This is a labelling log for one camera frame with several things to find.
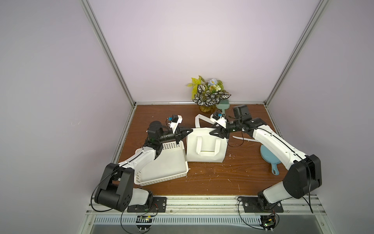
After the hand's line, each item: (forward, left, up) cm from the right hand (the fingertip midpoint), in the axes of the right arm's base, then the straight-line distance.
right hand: (212, 126), depth 79 cm
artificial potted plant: (+23, +2, +2) cm, 24 cm away
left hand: (-5, +11, +2) cm, 13 cm away
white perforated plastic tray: (-13, +25, -23) cm, 36 cm away
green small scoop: (+40, -14, -23) cm, 48 cm away
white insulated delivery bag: (-10, +6, -4) cm, 12 cm away
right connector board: (-41, -27, -24) cm, 54 cm away
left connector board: (-41, +35, -23) cm, 59 cm away
